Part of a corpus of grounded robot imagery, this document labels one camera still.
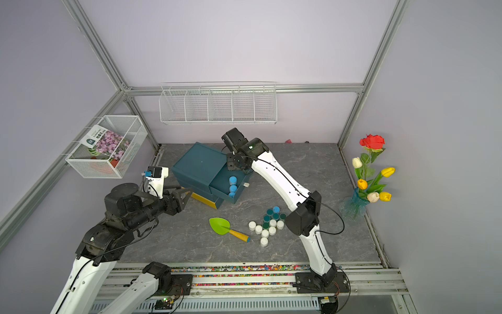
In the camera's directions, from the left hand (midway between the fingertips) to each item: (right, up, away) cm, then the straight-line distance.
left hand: (186, 189), depth 64 cm
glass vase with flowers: (+64, -10, +17) cm, 67 cm away
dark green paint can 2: (+32, -15, +24) cm, 43 cm away
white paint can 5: (+30, -21, +20) cm, 42 cm away
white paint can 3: (+30, -18, +23) cm, 42 cm away
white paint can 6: (+27, -22, +20) cm, 40 cm away
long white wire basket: (+5, +40, +35) cm, 53 cm away
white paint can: (+21, -19, +22) cm, 36 cm away
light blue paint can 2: (+13, -1, +17) cm, 21 cm away
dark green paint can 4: (+27, -19, +22) cm, 40 cm away
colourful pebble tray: (+17, -36, +13) cm, 42 cm away
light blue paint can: (+13, +1, +18) cm, 23 cm away
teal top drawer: (+8, -1, +17) cm, 18 cm away
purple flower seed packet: (-34, +17, +10) cm, 39 cm away
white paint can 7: (+26, -24, +17) cm, 40 cm away
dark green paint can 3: (+28, -16, +24) cm, 40 cm away
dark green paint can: (+29, -14, +27) cm, 42 cm away
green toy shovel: (+7, -20, +25) cm, 33 cm away
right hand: (+14, +9, +17) cm, 24 cm away
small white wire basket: (-41, +9, +9) cm, 43 cm away
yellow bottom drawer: (-1, -8, +25) cm, 26 cm away
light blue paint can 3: (+13, -4, +15) cm, 20 cm away
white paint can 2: (+24, -20, +20) cm, 37 cm away
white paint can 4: (+34, -19, +22) cm, 44 cm away
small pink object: (+43, +23, +59) cm, 76 cm away
